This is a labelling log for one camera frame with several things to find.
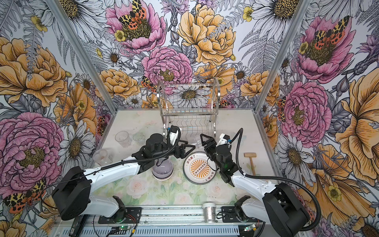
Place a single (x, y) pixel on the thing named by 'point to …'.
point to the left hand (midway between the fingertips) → (190, 148)
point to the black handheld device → (78, 225)
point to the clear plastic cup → (102, 157)
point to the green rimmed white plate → (200, 179)
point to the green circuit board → (124, 227)
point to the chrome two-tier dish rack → (193, 108)
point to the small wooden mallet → (251, 155)
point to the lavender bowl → (165, 170)
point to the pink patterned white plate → (198, 169)
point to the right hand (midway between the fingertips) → (200, 141)
